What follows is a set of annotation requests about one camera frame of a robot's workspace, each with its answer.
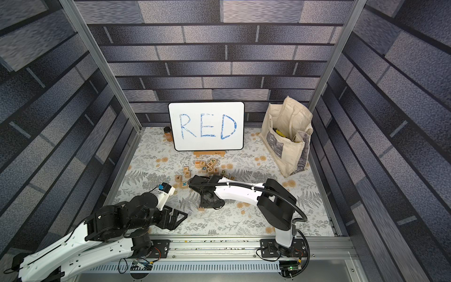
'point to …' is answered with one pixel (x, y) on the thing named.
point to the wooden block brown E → (216, 171)
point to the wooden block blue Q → (204, 169)
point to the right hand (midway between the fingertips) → (207, 204)
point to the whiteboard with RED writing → (207, 126)
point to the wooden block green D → (223, 171)
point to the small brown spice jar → (168, 134)
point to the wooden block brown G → (210, 170)
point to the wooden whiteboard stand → (222, 153)
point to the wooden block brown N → (210, 164)
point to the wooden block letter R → (201, 209)
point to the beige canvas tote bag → (285, 134)
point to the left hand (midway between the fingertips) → (180, 215)
